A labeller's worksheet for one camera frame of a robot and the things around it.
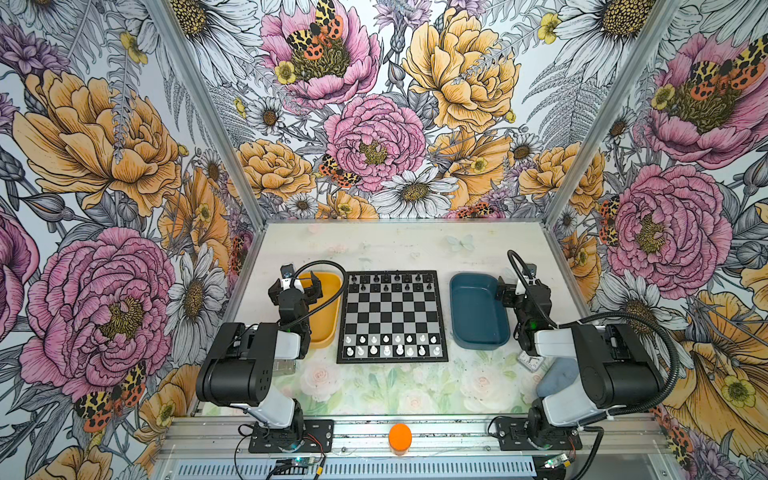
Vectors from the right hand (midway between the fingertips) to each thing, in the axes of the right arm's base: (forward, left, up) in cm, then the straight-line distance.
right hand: (515, 285), depth 94 cm
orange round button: (-40, +37, +2) cm, 55 cm away
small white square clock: (-21, 0, -7) cm, 22 cm away
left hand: (+2, +67, +2) cm, 67 cm away
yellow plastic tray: (-8, +59, -6) cm, 60 cm away
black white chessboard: (-7, +39, -4) cm, 40 cm away
